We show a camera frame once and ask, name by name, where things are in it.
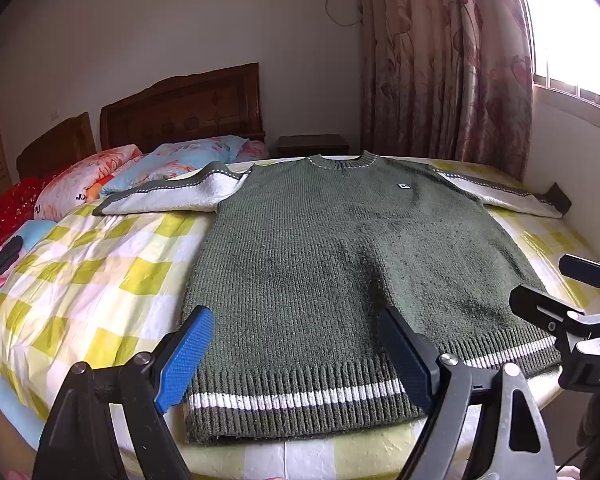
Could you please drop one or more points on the pink floral curtain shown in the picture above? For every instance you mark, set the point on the pink floral curtain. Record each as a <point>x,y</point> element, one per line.
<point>430,60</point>

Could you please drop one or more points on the red pillow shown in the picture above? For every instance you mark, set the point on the red pillow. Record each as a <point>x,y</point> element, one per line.
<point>10,205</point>

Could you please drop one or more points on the pink cloth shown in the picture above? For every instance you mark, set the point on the pink cloth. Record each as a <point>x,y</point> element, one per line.
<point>20,475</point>

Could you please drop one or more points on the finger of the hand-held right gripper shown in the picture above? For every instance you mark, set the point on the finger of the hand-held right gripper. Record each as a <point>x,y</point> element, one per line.
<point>542,307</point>
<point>585,271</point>

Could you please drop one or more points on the blue floral pillow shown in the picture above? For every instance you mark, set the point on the blue floral pillow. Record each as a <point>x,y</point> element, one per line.
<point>180,157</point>

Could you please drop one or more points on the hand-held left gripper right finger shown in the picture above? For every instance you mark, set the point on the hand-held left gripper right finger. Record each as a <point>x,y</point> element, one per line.
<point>405,360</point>

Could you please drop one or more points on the black object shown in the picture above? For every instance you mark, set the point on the black object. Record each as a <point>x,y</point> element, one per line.
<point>5,257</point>

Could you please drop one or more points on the dark wooden nightstand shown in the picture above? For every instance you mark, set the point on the dark wooden nightstand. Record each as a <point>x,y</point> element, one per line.
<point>312,145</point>

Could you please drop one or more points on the large wooden headboard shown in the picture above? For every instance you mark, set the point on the large wooden headboard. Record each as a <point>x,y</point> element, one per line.
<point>190,110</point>

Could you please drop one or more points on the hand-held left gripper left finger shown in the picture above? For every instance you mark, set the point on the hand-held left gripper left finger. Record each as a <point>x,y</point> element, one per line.
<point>185,360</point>

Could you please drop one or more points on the small wooden headboard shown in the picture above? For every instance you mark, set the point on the small wooden headboard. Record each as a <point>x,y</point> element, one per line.
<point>55,145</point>

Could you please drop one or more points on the green knit sweater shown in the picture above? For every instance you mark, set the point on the green knit sweater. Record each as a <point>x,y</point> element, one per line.
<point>320,270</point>

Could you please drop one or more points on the yellow checkered bed sheet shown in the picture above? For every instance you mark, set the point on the yellow checkered bed sheet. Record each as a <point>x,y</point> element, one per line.
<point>95,280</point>

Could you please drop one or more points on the small pink floral pillow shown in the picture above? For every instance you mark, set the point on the small pink floral pillow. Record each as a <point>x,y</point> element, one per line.
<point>256,149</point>

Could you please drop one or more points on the barred window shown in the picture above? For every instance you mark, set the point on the barred window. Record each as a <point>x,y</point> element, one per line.
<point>570,25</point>

